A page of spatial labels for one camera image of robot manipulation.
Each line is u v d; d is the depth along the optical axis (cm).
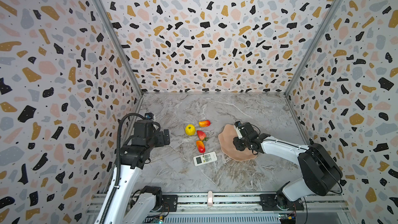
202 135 94
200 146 90
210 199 73
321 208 76
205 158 88
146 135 53
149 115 64
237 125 83
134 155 46
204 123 102
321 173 44
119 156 44
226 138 96
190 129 95
